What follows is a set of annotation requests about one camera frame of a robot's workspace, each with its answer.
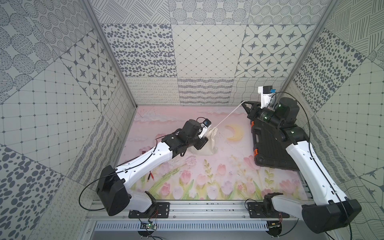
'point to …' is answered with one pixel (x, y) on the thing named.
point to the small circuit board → (146, 225)
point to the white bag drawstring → (213, 132)
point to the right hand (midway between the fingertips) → (242, 103)
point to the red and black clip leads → (150, 173)
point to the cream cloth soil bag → (210, 148)
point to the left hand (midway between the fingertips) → (201, 130)
